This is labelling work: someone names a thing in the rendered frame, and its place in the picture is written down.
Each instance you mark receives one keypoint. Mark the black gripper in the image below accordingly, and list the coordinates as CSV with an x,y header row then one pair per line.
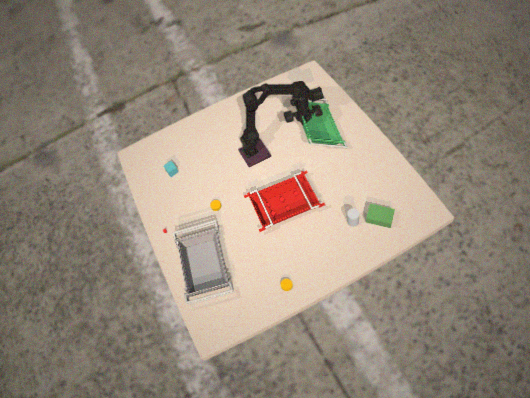
x,y
303,112

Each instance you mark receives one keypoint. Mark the green rectangular block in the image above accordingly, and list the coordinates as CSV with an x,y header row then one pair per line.
x,y
379,215

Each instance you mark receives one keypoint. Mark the small teal block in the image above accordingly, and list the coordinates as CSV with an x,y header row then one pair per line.
x,y
170,168

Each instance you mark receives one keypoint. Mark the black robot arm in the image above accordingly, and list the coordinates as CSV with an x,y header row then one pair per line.
x,y
300,92

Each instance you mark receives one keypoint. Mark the grey cylinder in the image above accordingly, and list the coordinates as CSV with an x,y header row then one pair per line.
x,y
353,217

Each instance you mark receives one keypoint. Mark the small yellow block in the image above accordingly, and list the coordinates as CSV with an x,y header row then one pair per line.
x,y
286,284
215,205

